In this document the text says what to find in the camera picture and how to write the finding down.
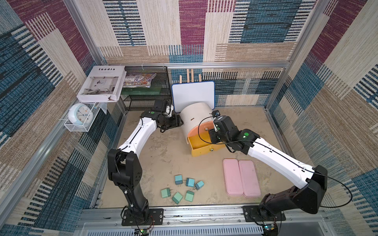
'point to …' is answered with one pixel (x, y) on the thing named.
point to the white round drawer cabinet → (193, 114)
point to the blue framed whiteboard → (183, 94)
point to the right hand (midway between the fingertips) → (212, 129)
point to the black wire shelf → (141, 98)
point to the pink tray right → (250, 182)
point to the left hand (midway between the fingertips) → (178, 122)
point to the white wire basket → (73, 127)
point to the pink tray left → (233, 177)
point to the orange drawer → (204, 127)
